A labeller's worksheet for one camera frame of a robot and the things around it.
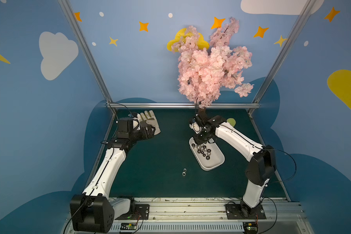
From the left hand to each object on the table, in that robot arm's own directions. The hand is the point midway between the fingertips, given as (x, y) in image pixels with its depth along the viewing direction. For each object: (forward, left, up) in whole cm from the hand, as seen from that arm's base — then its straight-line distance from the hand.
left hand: (148, 127), depth 81 cm
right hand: (-1, -30, -9) cm, 31 cm away
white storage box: (-6, -44, -23) cm, 50 cm away
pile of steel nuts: (-17, -22, -23) cm, 36 cm away
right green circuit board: (-43, -55, -25) cm, 75 cm away
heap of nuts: (0, -34, -23) cm, 41 cm away
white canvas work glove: (+24, +3, -24) cm, 34 cm away
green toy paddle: (+27, -60, -23) cm, 70 cm away
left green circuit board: (-44, +6, -24) cm, 51 cm away
